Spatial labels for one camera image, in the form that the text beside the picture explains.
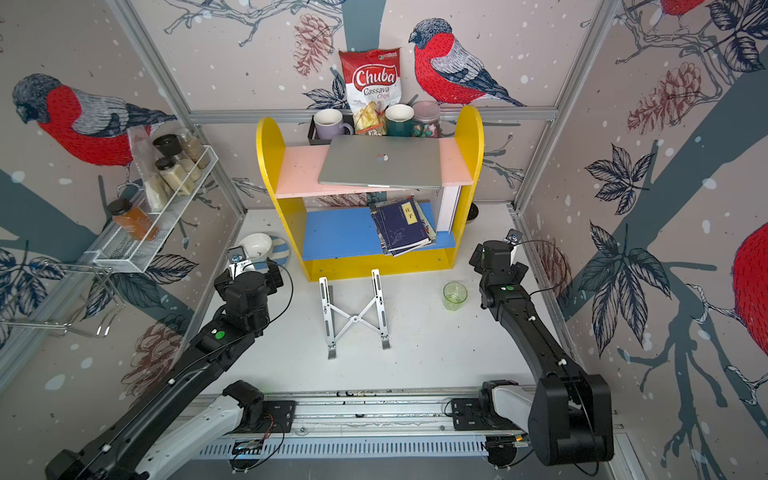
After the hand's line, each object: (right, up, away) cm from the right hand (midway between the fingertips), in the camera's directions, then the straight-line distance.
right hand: (496, 251), depth 85 cm
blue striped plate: (-72, -2, +21) cm, 75 cm away
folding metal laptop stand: (-47, -21, +3) cm, 51 cm away
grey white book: (-14, +14, -1) cm, 20 cm away
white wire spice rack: (-94, +2, -17) cm, 96 cm away
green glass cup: (-10, -15, +9) cm, 20 cm away
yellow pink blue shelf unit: (-43, +6, +10) cm, 44 cm away
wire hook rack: (-96, -7, -29) cm, 100 cm away
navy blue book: (-27, +8, +7) cm, 29 cm away
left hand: (-65, -1, -11) cm, 66 cm away
